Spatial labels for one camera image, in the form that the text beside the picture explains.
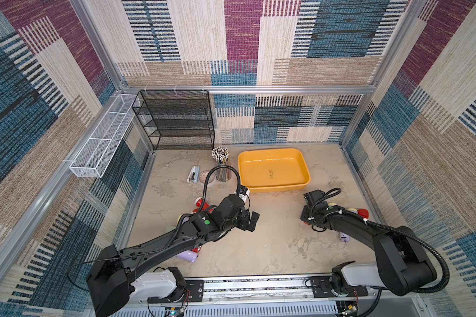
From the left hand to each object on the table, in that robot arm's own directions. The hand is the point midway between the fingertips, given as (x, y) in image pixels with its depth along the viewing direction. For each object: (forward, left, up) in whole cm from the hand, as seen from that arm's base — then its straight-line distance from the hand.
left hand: (250, 212), depth 77 cm
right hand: (+4, -28, -15) cm, 32 cm away
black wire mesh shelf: (+55, +38, +3) cm, 67 cm away
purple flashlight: (-12, +24, -12) cm, 30 cm away
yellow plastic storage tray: (+32, -14, -14) cm, 37 cm away
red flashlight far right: (+5, -51, -12) cm, 53 cm away
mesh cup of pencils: (+26, +12, +4) cm, 29 cm away
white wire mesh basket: (+26, +71, +3) cm, 76 cm away
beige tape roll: (+25, +19, -12) cm, 33 cm away
